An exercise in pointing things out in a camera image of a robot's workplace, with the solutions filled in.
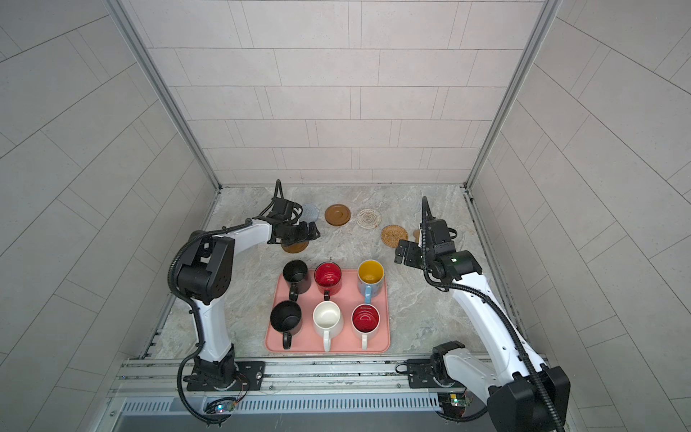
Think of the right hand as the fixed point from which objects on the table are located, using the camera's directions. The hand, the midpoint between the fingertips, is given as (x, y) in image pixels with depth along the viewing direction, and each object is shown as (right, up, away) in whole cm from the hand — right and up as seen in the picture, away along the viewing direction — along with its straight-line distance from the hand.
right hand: (406, 252), depth 79 cm
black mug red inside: (-24, -10, +9) cm, 28 cm away
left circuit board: (-48, -35, -14) cm, 61 cm away
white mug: (-23, -21, +1) cm, 31 cm away
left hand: (-29, +5, +21) cm, 36 cm away
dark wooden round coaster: (-37, -2, +18) cm, 41 cm away
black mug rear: (-35, -7, +6) cm, 36 cm away
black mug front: (-36, -20, +1) cm, 41 cm away
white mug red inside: (-12, -21, 0) cm, 24 cm away
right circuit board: (+10, -36, -10) cm, 39 cm away
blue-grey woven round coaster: (-33, +11, +26) cm, 44 cm away
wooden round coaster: (-23, +10, +28) cm, 38 cm away
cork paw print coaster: (+8, +3, +24) cm, 25 cm away
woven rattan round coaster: (-1, +3, +23) cm, 23 cm away
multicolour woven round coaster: (-10, +9, +27) cm, 30 cm away
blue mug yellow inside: (-10, -10, +9) cm, 17 cm away
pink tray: (-29, -25, -2) cm, 38 cm away
